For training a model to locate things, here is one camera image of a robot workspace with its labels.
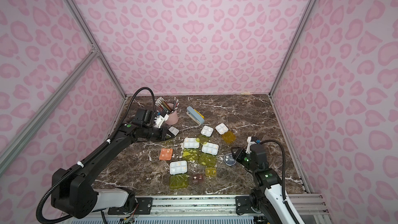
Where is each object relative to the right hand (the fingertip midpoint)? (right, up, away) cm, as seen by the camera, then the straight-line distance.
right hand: (232, 150), depth 81 cm
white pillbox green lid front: (-28, -15, +1) cm, 32 cm away
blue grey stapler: (-22, +18, +23) cm, 37 cm away
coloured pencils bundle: (-41, +25, +15) cm, 50 cm away
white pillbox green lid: (-11, -2, +10) cm, 15 cm away
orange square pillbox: (-36, -4, +8) cm, 37 cm away
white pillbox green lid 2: (-22, +1, +13) cm, 26 cm away
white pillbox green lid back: (-14, +6, +17) cm, 23 cm away
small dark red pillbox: (-18, -15, +1) cm, 24 cm away
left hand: (-30, +8, -2) cm, 31 cm away
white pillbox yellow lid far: (0, +4, +17) cm, 18 cm away
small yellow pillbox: (-11, -12, +2) cm, 17 cm away
